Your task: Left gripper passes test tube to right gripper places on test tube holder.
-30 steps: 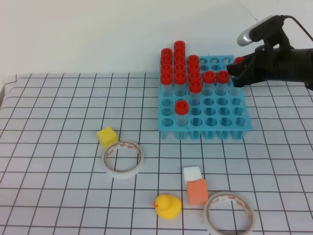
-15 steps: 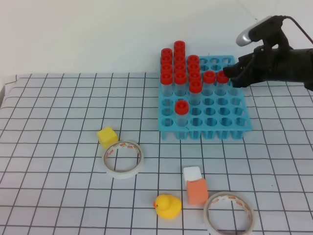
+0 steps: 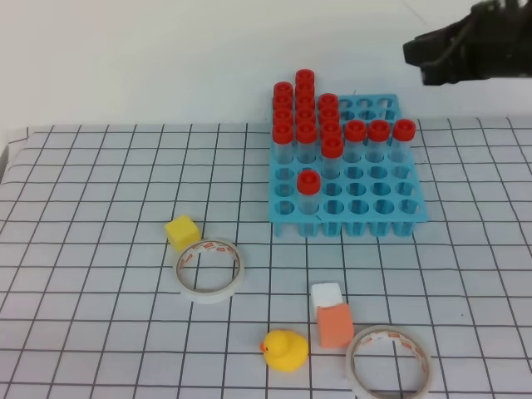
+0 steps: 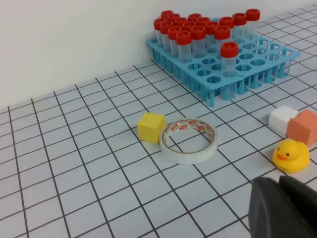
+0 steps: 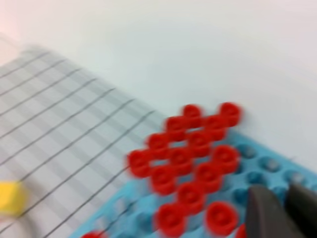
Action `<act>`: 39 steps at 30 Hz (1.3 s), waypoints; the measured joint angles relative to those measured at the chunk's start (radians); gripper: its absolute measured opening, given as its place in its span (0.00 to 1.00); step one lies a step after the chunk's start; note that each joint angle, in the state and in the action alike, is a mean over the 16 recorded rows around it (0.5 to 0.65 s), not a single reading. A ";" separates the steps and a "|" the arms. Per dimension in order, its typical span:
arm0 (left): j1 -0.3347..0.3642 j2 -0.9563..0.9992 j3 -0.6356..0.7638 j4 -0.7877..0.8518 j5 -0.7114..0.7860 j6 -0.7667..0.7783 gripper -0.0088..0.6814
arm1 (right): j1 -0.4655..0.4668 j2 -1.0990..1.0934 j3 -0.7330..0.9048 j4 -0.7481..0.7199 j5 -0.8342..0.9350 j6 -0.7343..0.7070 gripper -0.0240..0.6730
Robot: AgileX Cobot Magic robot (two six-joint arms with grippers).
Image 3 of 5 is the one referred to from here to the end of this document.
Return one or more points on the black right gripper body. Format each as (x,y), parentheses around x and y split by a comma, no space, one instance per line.
(493,41)

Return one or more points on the red-capped clear test tube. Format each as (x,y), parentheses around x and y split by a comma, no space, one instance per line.
(403,133)

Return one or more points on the red-capped tube in rack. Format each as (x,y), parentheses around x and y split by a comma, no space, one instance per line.
(331,150)
(354,137)
(328,100)
(283,142)
(305,89)
(283,88)
(281,102)
(305,115)
(377,138)
(329,114)
(306,135)
(282,116)
(305,101)
(330,128)
(305,76)

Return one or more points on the blue test tube rack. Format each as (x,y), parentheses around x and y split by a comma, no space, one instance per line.
(379,198)

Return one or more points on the front red-capped tube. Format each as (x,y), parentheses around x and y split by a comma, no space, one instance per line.
(308,185)

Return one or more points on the white foam cube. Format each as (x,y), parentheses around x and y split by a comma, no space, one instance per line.
(325,295)

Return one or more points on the orange foam block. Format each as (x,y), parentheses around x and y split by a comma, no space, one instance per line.
(335,326)

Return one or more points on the white tape roll right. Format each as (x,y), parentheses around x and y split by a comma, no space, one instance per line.
(384,333)

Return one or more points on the white tape roll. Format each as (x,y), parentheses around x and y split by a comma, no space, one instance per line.
(210,296)
(384,333)

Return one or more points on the yellow foam cube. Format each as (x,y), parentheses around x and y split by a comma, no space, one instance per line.
(182,232)

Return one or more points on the yellow rubber duck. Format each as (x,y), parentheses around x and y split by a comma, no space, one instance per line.
(284,350)

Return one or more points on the white tape roll left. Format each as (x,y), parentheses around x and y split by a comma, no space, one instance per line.
(210,296)

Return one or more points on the checkered white table cloth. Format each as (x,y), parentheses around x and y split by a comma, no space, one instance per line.
(91,306)

